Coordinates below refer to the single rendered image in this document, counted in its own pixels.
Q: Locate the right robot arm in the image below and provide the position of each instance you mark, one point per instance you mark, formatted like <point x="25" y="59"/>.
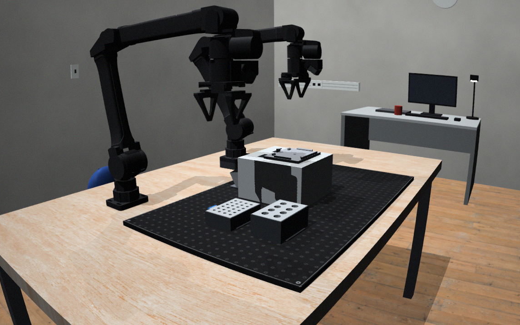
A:
<point x="228" y="42"/>

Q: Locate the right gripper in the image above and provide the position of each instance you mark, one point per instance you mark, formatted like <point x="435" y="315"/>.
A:
<point x="219" y="75"/>

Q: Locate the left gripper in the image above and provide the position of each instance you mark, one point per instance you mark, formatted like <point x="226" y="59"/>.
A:
<point x="286" y="79"/>

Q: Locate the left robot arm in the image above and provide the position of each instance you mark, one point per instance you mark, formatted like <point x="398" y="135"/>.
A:
<point x="309" y="49"/>

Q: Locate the grey mixer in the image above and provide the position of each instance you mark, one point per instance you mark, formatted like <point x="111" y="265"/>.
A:
<point x="277" y="173"/>

